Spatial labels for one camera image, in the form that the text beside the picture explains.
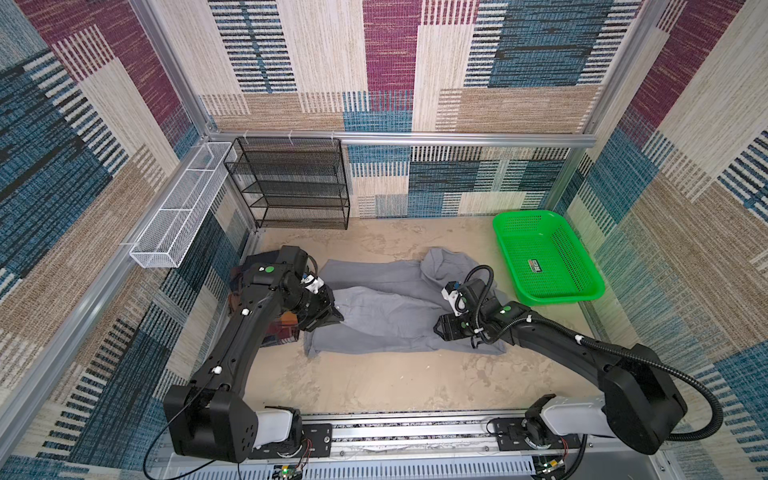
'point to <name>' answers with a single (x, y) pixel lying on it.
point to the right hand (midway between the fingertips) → (445, 331)
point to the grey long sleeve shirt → (391, 307)
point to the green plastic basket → (542, 260)
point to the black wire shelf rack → (292, 182)
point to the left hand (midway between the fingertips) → (343, 312)
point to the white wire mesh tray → (170, 234)
